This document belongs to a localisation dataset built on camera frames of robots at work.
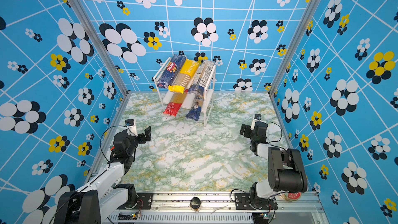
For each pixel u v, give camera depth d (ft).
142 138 2.53
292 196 2.37
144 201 2.38
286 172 1.50
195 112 2.77
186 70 2.64
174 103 2.91
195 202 2.12
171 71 2.61
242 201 2.38
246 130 2.79
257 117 2.71
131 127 2.40
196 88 2.37
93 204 1.38
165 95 3.22
